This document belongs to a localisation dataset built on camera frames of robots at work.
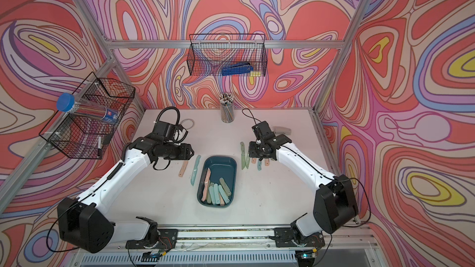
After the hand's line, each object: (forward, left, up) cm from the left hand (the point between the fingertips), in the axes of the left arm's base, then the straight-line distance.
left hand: (191, 153), depth 81 cm
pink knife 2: (+4, -36, -16) cm, 40 cm away
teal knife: (+3, -32, -16) cm, 36 cm away
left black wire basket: (+1, +42, +11) cm, 43 cm away
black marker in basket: (-3, +34, +10) cm, 35 cm away
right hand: (+1, -29, -4) cm, 29 cm away
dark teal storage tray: (0, -14, -13) cm, 19 cm away
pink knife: (+5, -29, -15) cm, 33 cm away
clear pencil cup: (+32, -15, -3) cm, 35 cm away
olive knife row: (-9, -15, -15) cm, 23 cm away
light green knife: (+8, -24, -16) cm, 30 cm away
